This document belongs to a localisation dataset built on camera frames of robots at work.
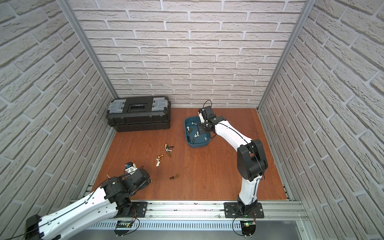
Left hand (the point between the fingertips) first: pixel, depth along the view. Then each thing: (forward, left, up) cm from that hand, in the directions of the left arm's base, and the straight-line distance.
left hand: (147, 178), depth 80 cm
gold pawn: (+23, -7, -3) cm, 24 cm away
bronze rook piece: (+27, -25, -2) cm, 37 cm away
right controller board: (-22, -52, -3) cm, 57 cm away
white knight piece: (+37, -21, -1) cm, 43 cm away
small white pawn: (+27, -34, -2) cm, 43 cm away
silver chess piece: (+19, -8, -2) cm, 21 cm away
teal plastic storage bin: (+24, -30, -1) cm, 39 cm away
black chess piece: (+27, -22, -2) cm, 35 cm away
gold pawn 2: (+14, -4, -2) cm, 15 cm away
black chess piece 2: (+22, -10, -3) cm, 24 cm away
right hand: (+29, -32, +9) cm, 44 cm away
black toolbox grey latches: (+36, +9, +14) cm, 40 cm away
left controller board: (-21, +9, -7) cm, 24 cm away
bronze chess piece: (+17, -10, -4) cm, 20 cm away
